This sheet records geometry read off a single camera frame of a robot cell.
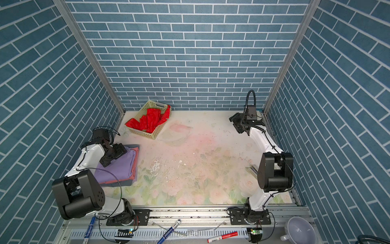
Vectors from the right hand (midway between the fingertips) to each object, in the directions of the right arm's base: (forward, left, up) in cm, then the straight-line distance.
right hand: (230, 118), depth 91 cm
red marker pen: (-59, +9, -18) cm, 62 cm away
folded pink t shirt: (-35, +52, -13) cm, 64 cm away
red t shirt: (+7, +53, -12) cm, 55 cm away
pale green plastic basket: (-6, +55, -14) cm, 57 cm away
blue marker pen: (-57, +27, -17) cm, 66 cm away
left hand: (-24, +64, -9) cm, 69 cm away
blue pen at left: (-63, +64, -16) cm, 92 cm away
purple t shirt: (-33, +57, -7) cm, 67 cm away
